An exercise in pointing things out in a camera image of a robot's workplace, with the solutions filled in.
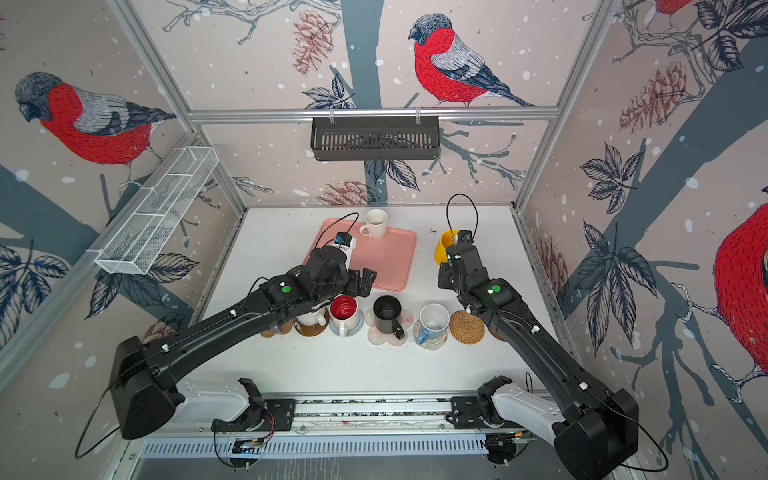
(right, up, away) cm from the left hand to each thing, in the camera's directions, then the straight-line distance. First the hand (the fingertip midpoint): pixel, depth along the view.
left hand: (362, 272), depth 75 cm
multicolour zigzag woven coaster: (+20, -23, +10) cm, 32 cm away
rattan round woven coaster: (+30, -19, +13) cm, 38 cm away
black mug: (+6, -13, +13) cm, 19 cm away
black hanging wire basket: (-1, +45, +31) cm, 54 cm away
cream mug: (+2, +13, +26) cm, 29 cm away
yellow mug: (+23, +8, +4) cm, 24 cm away
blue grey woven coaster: (-10, -18, +12) cm, 24 cm away
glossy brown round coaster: (-17, -19, +13) cm, 29 cm away
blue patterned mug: (+20, -17, +12) cm, 29 cm away
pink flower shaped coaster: (+12, -17, +15) cm, 26 cm away
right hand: (+22, 0, +4) cm, 23 cm away
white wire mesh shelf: (-55, +15, +2) cm, 58 cm away
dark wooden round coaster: (+39, -20, +12) cm, 45 cm away
